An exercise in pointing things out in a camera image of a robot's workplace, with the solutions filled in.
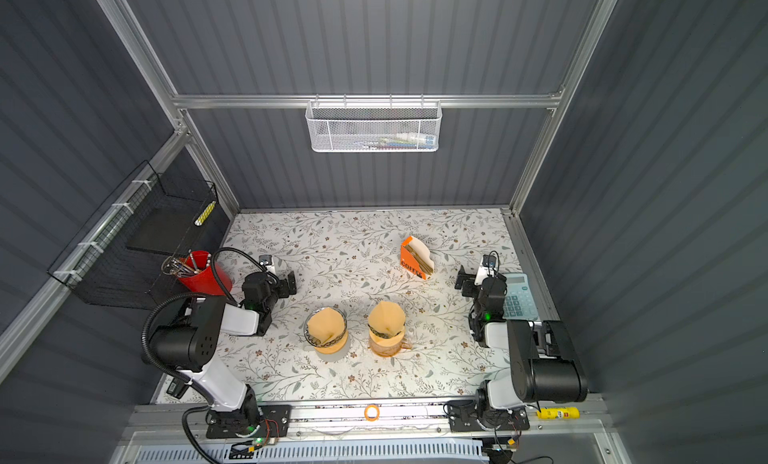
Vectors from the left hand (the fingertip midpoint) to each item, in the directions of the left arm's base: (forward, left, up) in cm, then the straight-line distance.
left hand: (276, 273), depth 97 cm
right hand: (-7, -66, +6) cm, 66 cm away
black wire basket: (-11, +28, +25) cm, 39 cm away
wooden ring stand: (-26, -35, +5) cm, 44 cm away
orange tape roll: (-40, -32, -4) cm, 51 cm away
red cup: (-5, +19, +5) cm, 20 cm away
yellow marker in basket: (+6, +14, +23) cm, 28 cm away
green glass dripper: (-25, -34, +5) cm, 43 cm away
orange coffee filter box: (0, -46, +5) cm, 46 cm away
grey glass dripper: (-27, -17, +10) cm, 34 cm away
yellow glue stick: (-44, -76, -2) cm, 88 cm away
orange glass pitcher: (-26, -35, -4) cm, 44 cm away
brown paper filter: (-21, -35, +7) cm, 42 cm away
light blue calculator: (-14, -77, -1) cm, 78 cm away
